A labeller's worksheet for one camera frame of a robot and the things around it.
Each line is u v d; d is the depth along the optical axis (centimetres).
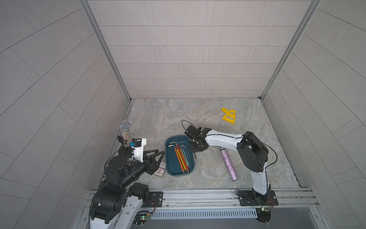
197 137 68
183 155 86
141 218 65
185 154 86
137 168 49
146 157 53
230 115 105
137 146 51
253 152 49
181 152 87
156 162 54
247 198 67
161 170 79
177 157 85
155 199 71
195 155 86
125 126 66
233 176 78
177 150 87
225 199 72
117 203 41
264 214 69
